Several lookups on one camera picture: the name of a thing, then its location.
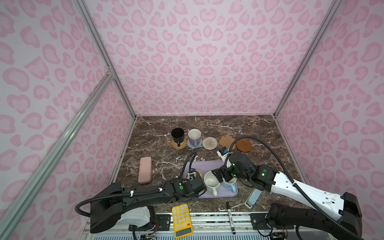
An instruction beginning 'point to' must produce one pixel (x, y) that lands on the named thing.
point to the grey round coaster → (194, 147)
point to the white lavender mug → (194, 137)
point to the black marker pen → (230, 217)
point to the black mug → (178, 135)
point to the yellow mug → (198, 174)
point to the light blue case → (252, 198)
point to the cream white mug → (211, 182)
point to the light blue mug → (231, 184)
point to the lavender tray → (186, 168)
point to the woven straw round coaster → (182, 145)
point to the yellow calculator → (181, 221)
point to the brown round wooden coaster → (244, 145)
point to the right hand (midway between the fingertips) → (219, 166)
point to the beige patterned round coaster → (210, 143)
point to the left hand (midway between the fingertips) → (196, 191)
